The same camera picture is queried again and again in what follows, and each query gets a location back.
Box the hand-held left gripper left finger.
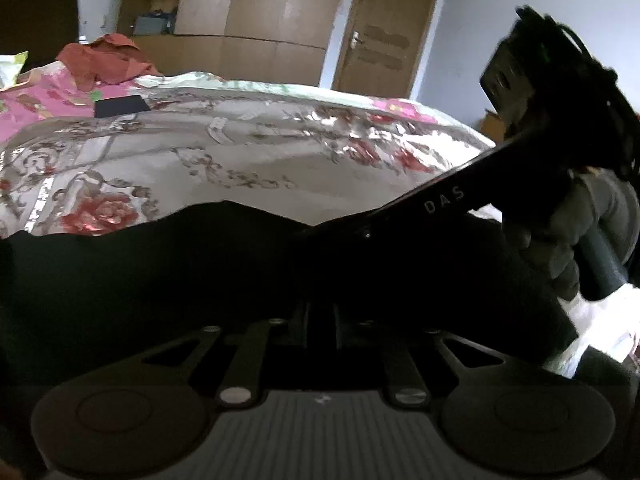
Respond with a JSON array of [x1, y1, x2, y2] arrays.
[[141, 305, 311, 406]]

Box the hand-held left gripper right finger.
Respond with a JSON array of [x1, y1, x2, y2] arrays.
[[332, 305, 508, 406]]

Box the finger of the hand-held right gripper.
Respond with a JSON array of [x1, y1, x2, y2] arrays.
[[305, 210, 401, 242]]

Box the black pants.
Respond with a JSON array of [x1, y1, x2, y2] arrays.
[[0, 200, 581, 391]]

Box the person's right hand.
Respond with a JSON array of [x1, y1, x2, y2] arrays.
[[510, 167, 636, 303]]

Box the wooden nightstand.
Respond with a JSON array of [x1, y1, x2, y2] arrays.
[[481, 109, 507, 142]]

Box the floral grey quilt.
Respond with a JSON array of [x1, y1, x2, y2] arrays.
[[0, 72, 640, 376]]

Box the brown wooden door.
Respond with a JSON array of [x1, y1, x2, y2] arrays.
[[332, 0, 443, 101]]

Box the brown wooden wardrobe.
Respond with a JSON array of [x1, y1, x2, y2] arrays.
[[116, 0, 349, 87]]

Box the dark flat phone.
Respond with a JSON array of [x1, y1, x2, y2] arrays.
[[94, 96, 151, 119]]

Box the grey box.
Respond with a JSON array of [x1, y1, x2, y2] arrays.
[[134, 11, 177, 36]]

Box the red-orange garment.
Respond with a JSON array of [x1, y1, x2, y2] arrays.
[[56, 32, 163, 92]]

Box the pink floral bed sheet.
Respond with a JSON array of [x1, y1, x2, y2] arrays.
[[0, 60, 151, 146]]

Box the green patterned pillow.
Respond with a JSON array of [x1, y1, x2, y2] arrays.
[[0, 51, 28, 92]]

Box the dark wooden headboard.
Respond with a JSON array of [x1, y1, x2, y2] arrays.
[[0, 0, 81, 61]]

